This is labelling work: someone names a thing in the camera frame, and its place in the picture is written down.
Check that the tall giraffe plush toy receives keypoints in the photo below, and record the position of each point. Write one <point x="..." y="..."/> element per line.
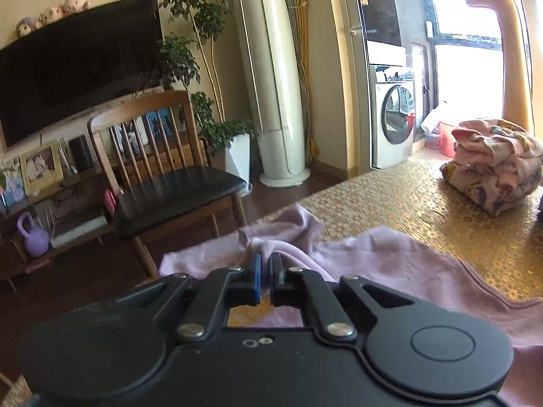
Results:
<point x="515" y="72"/>

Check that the colourful picture stand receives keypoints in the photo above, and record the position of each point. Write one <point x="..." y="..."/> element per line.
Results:
<point x="12" y="186"/>

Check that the silver washing machine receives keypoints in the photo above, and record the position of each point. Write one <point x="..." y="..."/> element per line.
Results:
<point x="392" y="114"/>

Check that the wooden television stand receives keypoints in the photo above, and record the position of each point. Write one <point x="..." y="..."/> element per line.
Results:
<point x="63" y="181"/>

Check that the sliding door frame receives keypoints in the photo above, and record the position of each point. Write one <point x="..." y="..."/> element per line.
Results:
<point x="352" y="72"/>

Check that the white flat box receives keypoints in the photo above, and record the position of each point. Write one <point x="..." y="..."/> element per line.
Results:
<point x="78" y="231"/>

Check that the white counter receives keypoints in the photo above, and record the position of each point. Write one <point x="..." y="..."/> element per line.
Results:
<point x="386" y="53"/>

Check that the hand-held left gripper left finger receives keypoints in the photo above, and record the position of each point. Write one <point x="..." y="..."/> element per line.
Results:
<point x="254" y="277"/>

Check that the wooden chair black seat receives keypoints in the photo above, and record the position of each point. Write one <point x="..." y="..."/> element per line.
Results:
<point x="169" y="195"/>

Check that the white tower air conditioner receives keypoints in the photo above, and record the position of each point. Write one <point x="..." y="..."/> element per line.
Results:
<point x="271" y="93"/>

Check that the grey-haired plush doll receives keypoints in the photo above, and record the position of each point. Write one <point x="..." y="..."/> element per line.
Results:
<point x="27" y="27"/>

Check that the lilac garment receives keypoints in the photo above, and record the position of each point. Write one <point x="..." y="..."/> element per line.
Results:
<point x="382" y="263"/>

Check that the tall potted green plant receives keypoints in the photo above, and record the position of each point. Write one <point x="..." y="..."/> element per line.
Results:
<point x="191" y="8"/>

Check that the cream photo frame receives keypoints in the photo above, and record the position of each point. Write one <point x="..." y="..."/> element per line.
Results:
<point x="40" y="167"/>

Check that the pink case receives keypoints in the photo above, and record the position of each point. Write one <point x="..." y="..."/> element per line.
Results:
<point x="110" y="201"/>

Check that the pink bucket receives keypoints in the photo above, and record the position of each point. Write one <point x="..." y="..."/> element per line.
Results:
<point x="449" y="142"/>

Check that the black flat television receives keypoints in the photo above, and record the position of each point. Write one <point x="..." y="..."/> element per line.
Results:
<point x="76" y="72"/>

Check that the wicker basket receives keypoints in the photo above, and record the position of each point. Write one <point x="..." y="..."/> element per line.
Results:
<point x="12" y="394"/>

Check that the blue picture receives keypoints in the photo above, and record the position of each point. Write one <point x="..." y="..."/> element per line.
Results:
<point x="163" y="123"/>

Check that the pink patterned folded clothes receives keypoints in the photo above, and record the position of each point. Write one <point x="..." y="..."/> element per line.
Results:
<point x="492" y="165"/>

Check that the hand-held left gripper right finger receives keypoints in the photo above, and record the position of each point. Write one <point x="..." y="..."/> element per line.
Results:
<point x="276" y="280"/>

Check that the white bag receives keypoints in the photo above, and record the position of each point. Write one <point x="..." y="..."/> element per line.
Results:
<point x="437" y="118"/>

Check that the purple kettlebell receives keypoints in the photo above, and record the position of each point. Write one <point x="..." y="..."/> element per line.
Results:
<point x="36" y="241"/>

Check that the black speaker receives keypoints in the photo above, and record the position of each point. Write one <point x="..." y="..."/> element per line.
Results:
<point x="81" y="152"/>

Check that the small framed photo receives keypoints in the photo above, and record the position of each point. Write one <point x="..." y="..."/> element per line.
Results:
<point x="133" y="140"/>

